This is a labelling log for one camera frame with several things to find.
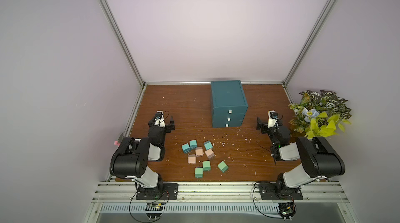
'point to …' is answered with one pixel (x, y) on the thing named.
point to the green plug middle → (206, 165)
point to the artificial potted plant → (320, 113)
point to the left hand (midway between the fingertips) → (165, 115)
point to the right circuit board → (287, 210)
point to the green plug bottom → (199, 172)
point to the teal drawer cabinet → (228, 103)
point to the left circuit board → (153, 211)
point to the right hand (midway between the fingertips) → (268, 114)
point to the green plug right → (223, 166)
